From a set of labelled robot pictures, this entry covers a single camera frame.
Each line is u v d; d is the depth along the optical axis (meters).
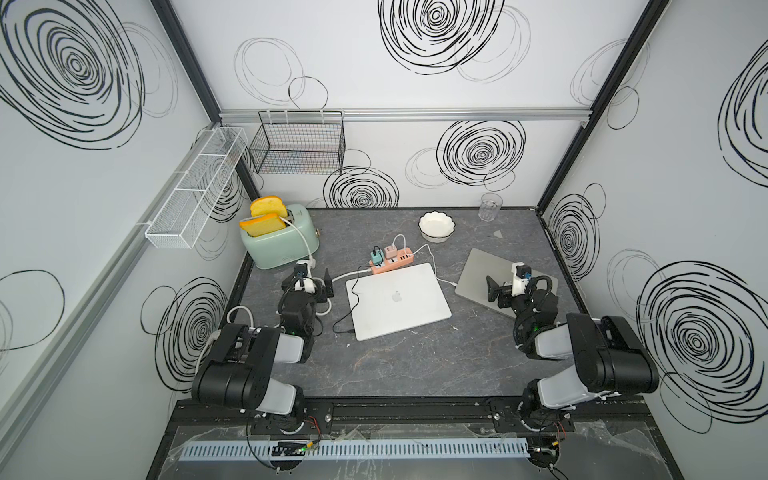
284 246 0.95
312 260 1.01
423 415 0.76
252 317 0.91
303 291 0.75
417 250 0.99
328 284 0.83
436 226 1.15
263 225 0.88
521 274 0.77
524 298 0.78
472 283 1.04
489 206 1.17
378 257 0.96
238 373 0.43
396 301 0.93
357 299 0.89
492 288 0.85
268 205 0.92
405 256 1.02
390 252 0.99
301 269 0.75
